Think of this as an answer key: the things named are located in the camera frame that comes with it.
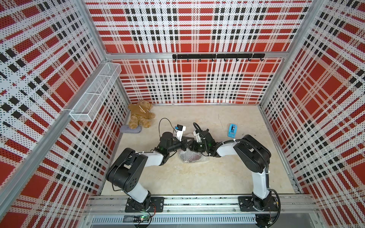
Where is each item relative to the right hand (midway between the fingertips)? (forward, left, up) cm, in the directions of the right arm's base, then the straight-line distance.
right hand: (188, 146), depth 94 cm
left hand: (0, -5, +9) cm, 11 cm away
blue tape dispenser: (+12, -32, 0) cm, 34 cm away
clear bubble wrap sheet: (-7, -1, +1) cm, 8 cm away
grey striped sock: (+13, +46, +2) cm, 48 cm away
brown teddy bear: (+24, +36, +6) cm, 44 cm away
